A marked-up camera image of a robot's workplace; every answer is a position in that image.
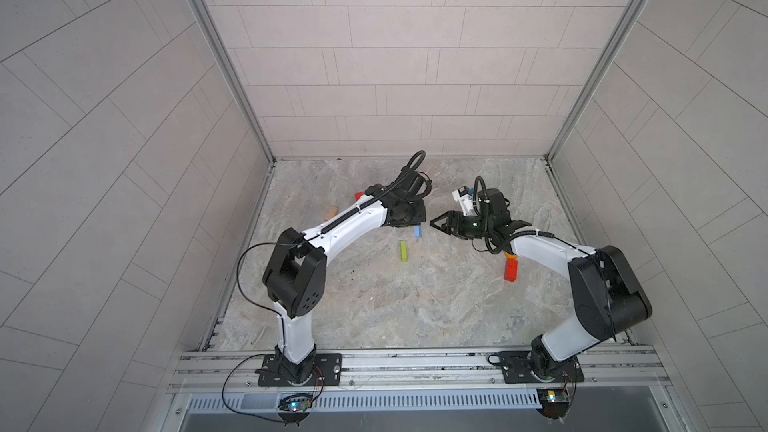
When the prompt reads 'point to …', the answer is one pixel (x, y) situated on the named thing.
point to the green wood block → (404, 251)
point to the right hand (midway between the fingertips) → (437, 225)
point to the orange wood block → (510, 256)
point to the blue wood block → (417, 231)
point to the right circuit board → (553, 401)
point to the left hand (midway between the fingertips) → (428, 213)
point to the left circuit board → (295, 408)
